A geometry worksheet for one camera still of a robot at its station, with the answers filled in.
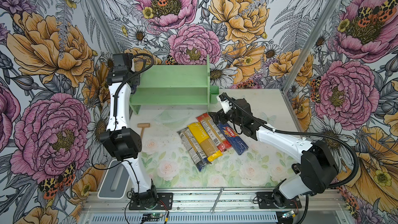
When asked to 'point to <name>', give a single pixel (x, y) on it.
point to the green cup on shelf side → (214, 92)
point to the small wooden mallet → (143, 125)
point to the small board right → (286, 214)
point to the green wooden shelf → (171, 85)
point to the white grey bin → (115, 184)
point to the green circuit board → (152, 215)
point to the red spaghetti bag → (222, 143)
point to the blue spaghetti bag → (238, 145)
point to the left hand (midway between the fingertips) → (130, 81)
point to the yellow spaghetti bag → (210, 151)
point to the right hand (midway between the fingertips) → (216, 112)
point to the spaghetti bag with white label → (194, 148)
